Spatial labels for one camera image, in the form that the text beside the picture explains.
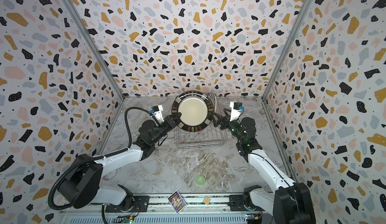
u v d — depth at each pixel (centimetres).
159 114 73
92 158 46
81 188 41
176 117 78
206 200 75
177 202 73
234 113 67
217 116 69
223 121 68
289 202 40
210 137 98
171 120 73
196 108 80
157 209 73
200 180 82
